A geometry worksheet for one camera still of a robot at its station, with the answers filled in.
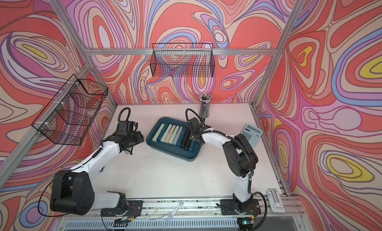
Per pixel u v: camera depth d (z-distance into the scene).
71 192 0.41
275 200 0.74
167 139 0.96
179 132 0.99
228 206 0.73
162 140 0.96
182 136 0.96
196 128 0.75
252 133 1.00
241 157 0.50
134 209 0.72
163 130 0.99
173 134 0.98
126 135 0.67
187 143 0.95
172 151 0.91
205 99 0.99
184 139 0.96
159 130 0.99
